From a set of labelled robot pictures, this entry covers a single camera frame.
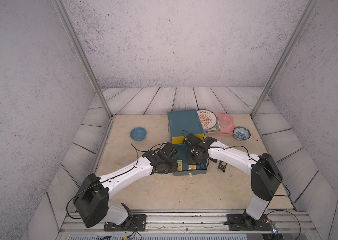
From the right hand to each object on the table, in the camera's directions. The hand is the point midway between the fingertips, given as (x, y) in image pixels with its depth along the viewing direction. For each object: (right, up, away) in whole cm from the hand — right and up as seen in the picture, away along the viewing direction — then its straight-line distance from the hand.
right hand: (190, 162), depth 85 cm
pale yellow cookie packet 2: (0, -3, -1) cm, 3 cm away
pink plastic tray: (+28, +17, +26) cm, 42 cm away
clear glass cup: (+29, +24, +27) cm, 47 cm away
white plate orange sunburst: (+17, +27, +33) cm, 46 cm away
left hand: (-7, -3, -5) cm, 9 cm away
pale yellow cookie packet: (-6, -2, 0) cm, 7 cm away
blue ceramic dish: (-35, +15, +22) cm, 44 cm away
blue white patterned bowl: (+39, +15, +22) cm, 47 cm away
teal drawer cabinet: (-5, +22, +1) cm, 22 cm away
